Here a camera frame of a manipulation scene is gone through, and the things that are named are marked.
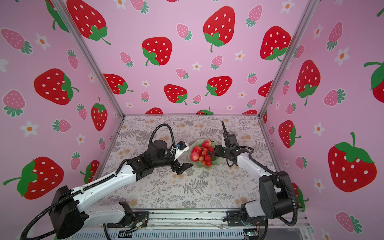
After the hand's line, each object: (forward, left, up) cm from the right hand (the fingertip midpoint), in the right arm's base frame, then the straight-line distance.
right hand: (217, 149), depth 91 cm
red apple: (-7, +13, +1) cm, 15 cm away
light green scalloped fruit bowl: (-5, -1, -5) cm, 7 cm away
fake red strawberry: (-1, +13, -1) cm, 13 cm away
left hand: (-14, +15, +12) cm, 24 cm away
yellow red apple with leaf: (+4, +7, -1) cm, 8 cm away
